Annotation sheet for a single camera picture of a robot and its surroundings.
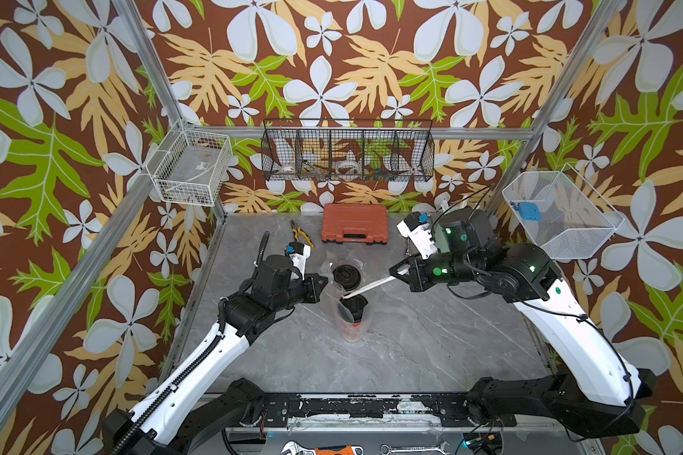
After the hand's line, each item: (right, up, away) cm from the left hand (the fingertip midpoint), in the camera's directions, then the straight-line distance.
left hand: (330, 277), depth 72 cm
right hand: (+13, +3, -12) cm, 18 cm away
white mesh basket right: (+68, +18, +10) cm, 71 cm away
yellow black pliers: (-15, +14, +42) cm, 47 cm away
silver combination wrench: (+28, -42, -3) cm, 51 cm away
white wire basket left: (-44, +33, +14) cm, 57 cm away
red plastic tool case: (+9, +17, +40) cm, 44 cm away
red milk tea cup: (+5, 0, +10) cm, 11 cm away
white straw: (+7, -3, -3) cm, 8 cm away
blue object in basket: (+60, +19, +13) cm, 65 cm away
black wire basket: (+5, +42, +26) cm, 49 cm away
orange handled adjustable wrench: (-9, -42, -4) cm, 43 cm away
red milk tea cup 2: (+6, -10, 0) cm, 12 cm away
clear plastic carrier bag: (+2, -4, +4) cm, 6 cm away
